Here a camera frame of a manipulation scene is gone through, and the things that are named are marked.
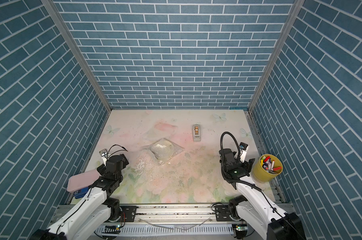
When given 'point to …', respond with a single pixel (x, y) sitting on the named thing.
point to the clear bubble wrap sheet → (164, 150)
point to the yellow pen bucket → (267, 168)
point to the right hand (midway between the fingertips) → (247, 157)
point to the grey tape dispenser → (196, 132)
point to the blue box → (80, 193)
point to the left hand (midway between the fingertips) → (118, 157)
